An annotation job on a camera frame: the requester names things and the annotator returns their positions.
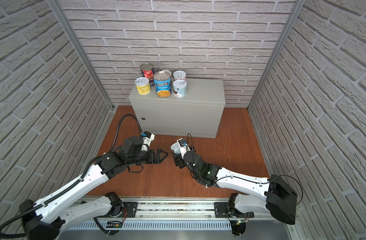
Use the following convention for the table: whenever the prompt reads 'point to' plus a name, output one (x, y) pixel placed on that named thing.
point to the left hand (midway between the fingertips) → (163, 152)
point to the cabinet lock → (143, 118)
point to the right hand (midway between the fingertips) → (178, 149)
